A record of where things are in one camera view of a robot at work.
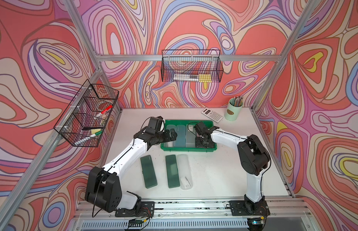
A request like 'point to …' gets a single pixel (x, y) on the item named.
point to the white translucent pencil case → (184, 172)
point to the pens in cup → (238, 100)
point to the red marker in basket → (106, 109)
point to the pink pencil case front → (198, 134)
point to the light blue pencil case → (181, 131)
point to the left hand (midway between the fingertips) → (172, 136)
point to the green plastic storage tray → (209, 123)
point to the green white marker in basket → (84, 139)
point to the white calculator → (211, 114)
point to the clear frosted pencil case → (171, 144)
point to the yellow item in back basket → (205, 78)
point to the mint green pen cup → (232, 112)
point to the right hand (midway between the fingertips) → (203, 148)
